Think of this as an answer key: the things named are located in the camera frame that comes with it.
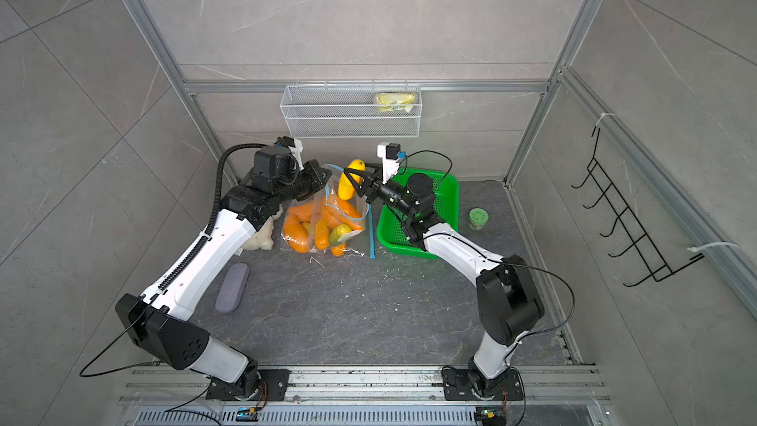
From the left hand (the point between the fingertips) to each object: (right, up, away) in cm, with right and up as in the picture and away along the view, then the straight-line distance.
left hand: (334, 166), depth 73 cm
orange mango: (-18, -17, +27) cm, 37 cm away
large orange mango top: (+2, -11, +13) cm, 17 cm away
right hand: (+5, -1, -2) cm, 5 cm away
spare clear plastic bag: (+5, -22, +25) cm, 33 cm away
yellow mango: (+3, -6, -1) cm, 7 cm away
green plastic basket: (+15, -17, +31) cm, 38 cm away
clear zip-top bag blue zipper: (-9, -16, +22) cm, 29 cm away
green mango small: (-1, -18, +11) cm, 21 cm away
